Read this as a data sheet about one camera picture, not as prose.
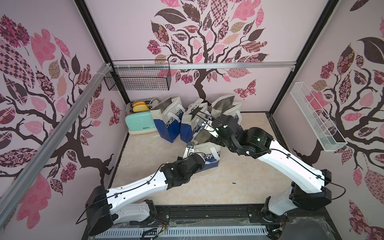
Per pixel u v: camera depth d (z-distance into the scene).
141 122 0.98
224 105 1.00
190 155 0.57
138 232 0.70
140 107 0.96
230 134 0.43
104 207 0.39
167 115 0.88
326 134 0.74
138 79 1.22
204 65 0.93
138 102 1.01
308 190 0.40
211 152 0.73
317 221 0.72
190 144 0.65
